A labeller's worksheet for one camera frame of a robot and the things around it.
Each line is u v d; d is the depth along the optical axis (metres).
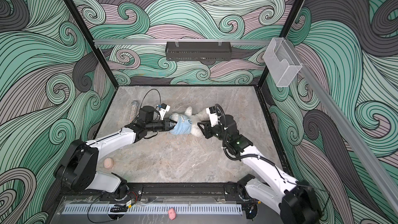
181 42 0.93
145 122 0.68
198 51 0.95
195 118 0.92
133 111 1.01
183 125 0.81
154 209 0.70
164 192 0.74
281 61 0.78
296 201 0.38
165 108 0.79
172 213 0.66
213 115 0.67
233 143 0.58
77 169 0.42
